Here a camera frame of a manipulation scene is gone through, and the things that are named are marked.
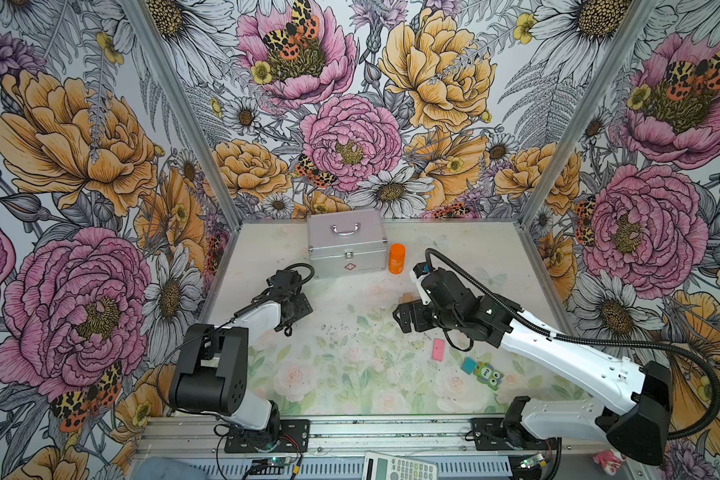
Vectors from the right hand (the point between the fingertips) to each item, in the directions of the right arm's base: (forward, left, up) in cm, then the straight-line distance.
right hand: (413, 320), depth 75 cm
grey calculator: (-28, +9, -17) cm, 34 cm away
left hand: (+10, +33, -16) cm, 38 cm away
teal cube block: (-5, -17, -18) cm, 25 cm away
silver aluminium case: (+27, +17, -1) cm, 32 cm away
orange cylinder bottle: (+28, +1, -11) cm, 30 cm away
